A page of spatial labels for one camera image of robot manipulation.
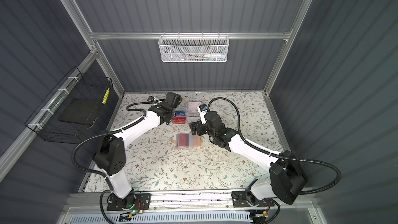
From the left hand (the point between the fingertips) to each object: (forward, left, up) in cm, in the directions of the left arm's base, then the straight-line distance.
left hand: (171, 102), depth 90 cm
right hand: (-14, -15, -1) cm, 21 cm away
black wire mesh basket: (-22, +47, +16) cm, 54 cm away
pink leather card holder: (-16, -12, -17) cm, 27 cm away
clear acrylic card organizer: (+5, -11, -19) cm, 23 cm away
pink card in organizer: (+5, -13, -10) cm, 17 cm away
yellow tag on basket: (0, +34, +7) cm, 35 cm away
